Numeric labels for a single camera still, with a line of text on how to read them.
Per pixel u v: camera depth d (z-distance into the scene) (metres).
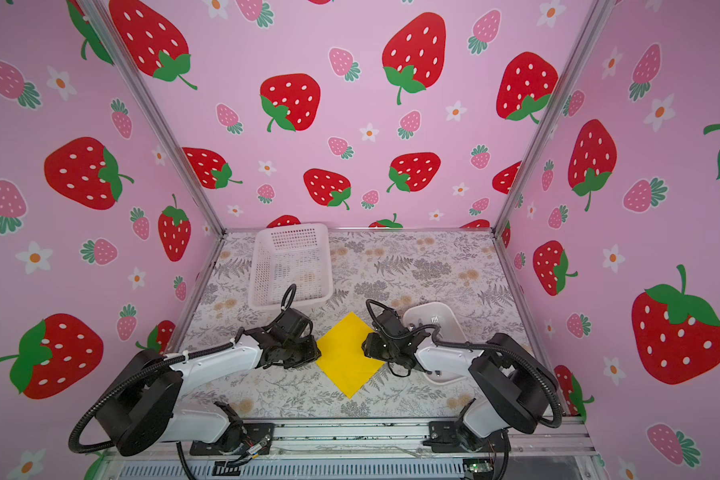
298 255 1.12
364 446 0.73
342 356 0.92
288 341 0.70
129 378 0.45
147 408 0.42
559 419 0.39
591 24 0.70
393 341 0.69
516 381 0.45
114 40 0.72
